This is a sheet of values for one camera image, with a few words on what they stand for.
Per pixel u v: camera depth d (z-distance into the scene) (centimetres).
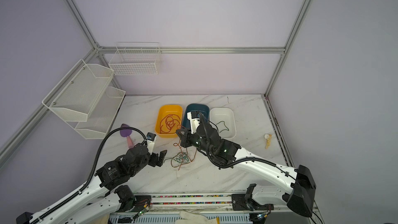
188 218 70
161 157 67
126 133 99
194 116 59
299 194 38
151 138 65
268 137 95
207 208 73
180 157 85
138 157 54
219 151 52
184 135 57
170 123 101
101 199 58
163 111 107
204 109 107
